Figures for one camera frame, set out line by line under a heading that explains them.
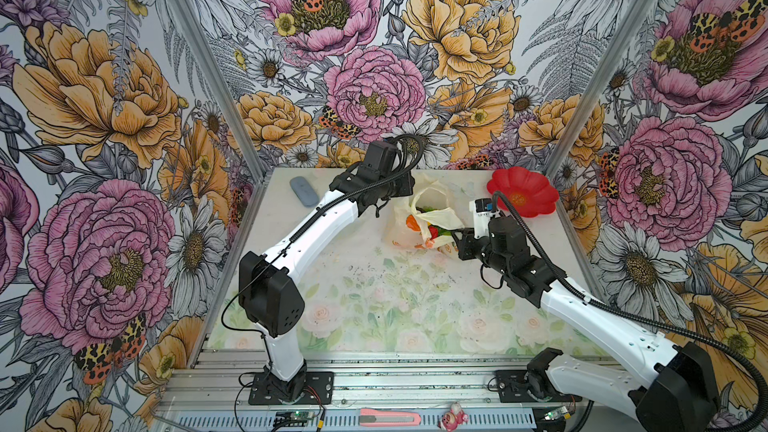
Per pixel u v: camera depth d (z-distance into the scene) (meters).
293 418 0.71
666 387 0.38
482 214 0.70
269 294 0.45
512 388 0.73
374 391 0.76
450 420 0.68
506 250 0.60
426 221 0.78
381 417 0.70
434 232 0.80
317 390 0.74
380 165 0.61
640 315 0.81
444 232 0.77
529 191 1.16
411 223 0.87
